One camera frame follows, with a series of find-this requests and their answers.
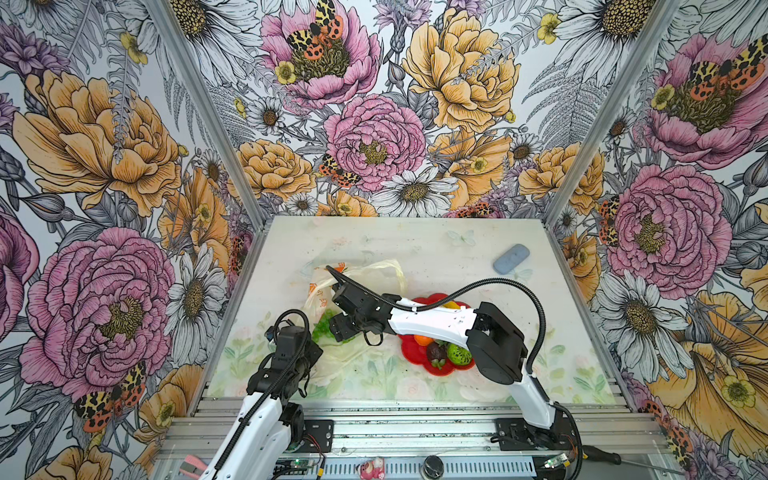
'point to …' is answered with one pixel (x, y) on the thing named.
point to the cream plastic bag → (340, 359)
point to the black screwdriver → (605, 456)
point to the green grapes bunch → (322, 328)
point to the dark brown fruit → (437, 352)
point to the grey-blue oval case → (511, 259)
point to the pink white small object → (373, 469)
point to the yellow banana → (451, 305)
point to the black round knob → (433, 466)
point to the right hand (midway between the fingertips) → (344, 331)
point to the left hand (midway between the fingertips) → (315, 356)
